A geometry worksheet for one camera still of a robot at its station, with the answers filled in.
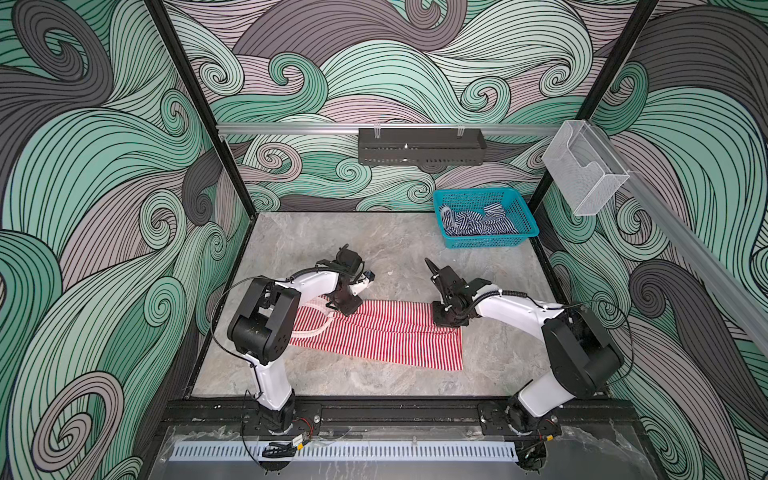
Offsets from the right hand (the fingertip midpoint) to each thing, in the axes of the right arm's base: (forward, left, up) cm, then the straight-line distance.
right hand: (437, 321), depth 89 cm
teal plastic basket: (+46, -35, +5) cm, 58 cm away
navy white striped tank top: (+41, -25, +1) cm, 48 cm away
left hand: (+7, +28, -1) cm, 29 cm away
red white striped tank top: (-4, +12, -1) cm, 12 cm away
